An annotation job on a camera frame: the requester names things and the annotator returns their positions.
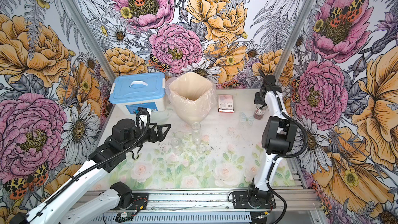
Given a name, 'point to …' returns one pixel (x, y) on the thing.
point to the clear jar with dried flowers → (196, 133)
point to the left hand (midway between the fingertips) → (162, 129)
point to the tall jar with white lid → (259, 111)
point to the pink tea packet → (225, 103)
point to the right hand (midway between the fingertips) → (262, 102)
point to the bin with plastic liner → (192, 95)
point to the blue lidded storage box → (131, 92)
